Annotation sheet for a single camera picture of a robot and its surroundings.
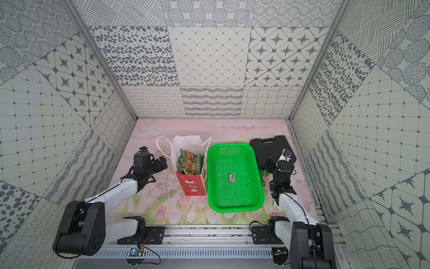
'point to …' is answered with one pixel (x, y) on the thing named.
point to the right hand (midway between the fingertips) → (277, 160)
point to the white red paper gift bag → (192, 185)
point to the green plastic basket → (247, 193)
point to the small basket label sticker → (231, 178)
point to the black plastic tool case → (271, 149)
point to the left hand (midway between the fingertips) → (156, 159)
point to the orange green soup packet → (189, 163)
